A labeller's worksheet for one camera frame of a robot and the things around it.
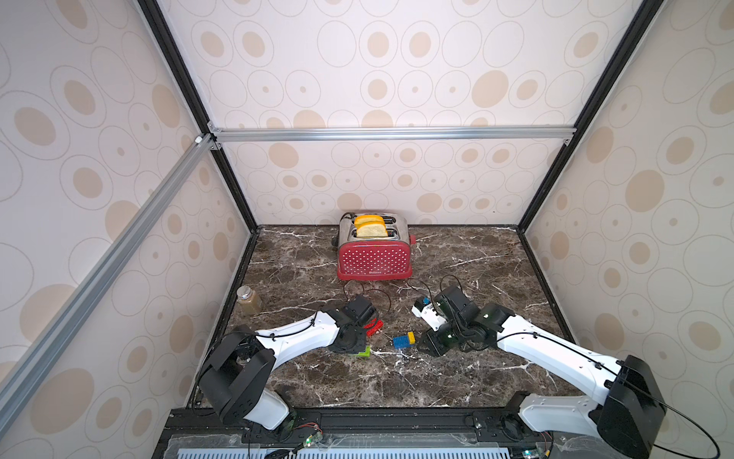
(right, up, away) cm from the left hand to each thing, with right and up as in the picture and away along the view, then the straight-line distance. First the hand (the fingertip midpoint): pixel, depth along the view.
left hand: (363, 347), depth 85 cm
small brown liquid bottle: (-36, +13, +4) cm, 38 cm away
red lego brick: (+3, +5, +5) cm, 7 cm away
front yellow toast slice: (+2, +35, +7) cm, 36 cm away
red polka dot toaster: (+3, +30, +6) cm, 31 cm away
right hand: (+16, +2, -8) cm, 18 cm away
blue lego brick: (+12, +1, +2) cm, 12 cm away
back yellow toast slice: (+2, +39, +9) cm, 41 cm away
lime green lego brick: (+1, -2, 0) cm, 2 cm away
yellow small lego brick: (+15, +3, +1) cm, 15 cm away
